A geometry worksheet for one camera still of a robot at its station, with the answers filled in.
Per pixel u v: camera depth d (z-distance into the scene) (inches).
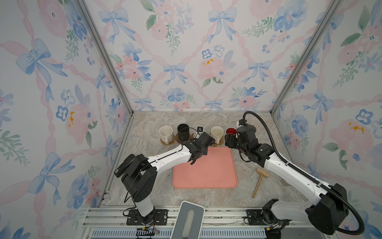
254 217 28.8
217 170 35.7
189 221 28.5
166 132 41.7
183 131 38.1
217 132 37.5
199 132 30.0
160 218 29.1
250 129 37.0
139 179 17.6
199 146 26.0
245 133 22.7
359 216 14.5
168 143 37.9
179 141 40.6
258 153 21.6
